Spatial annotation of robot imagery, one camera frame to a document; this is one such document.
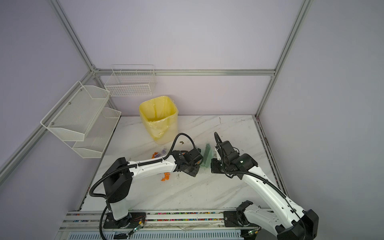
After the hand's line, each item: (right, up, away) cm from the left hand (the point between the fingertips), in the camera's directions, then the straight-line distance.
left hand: (193, 170), depth 84 cm
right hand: (+9, +5, -9) cm, 14 cm away
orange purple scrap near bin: (-24, +7, +12) cm, 28 cm away
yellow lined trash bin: (-24, +33, +23) cm, 47 cm away
